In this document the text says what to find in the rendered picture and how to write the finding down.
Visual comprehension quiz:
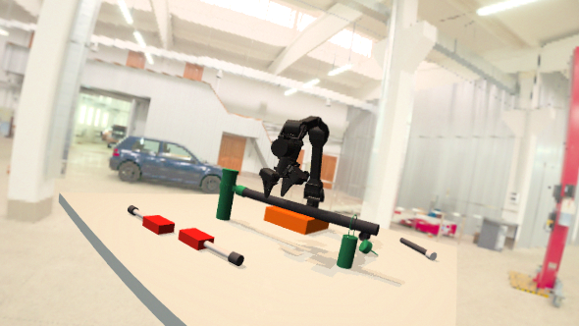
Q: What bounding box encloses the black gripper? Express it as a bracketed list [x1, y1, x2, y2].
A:
[259, 157, 298, 198]

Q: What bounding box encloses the green faceted cup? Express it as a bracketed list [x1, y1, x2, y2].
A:
[219, 183, 247, 198]

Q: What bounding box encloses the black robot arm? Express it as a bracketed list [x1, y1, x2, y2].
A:
[271, 115, 330, 209]

